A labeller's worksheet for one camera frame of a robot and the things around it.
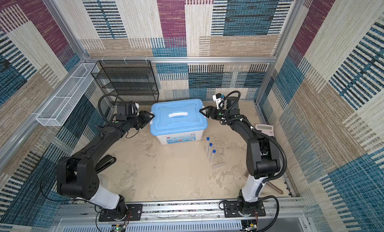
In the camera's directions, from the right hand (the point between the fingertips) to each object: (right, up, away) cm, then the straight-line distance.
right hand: (202, 113), depth 88 cm
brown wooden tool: (+37, -39, -9) cm, 55 cm away
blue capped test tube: (+2, -15, -5) cm, 16 cm away
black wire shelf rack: (-50, +23, +20) cm, 59 cm away
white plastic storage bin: (-16, -12, +1) cm, 20 cm away
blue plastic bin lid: (-15, -2, +1) cm, 15 cm away
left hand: (-28, -1, -2) cm, 28 cm away
